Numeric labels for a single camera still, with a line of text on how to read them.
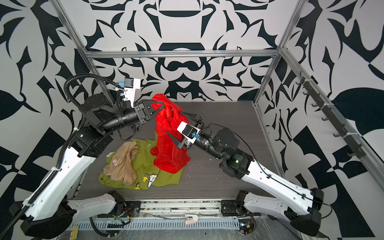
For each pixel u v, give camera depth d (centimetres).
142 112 44
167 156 71
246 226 71
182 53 93
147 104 49
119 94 44
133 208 74
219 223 71
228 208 74
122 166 79
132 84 45
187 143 48
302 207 39
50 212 38
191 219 70
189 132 40
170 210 75
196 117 49
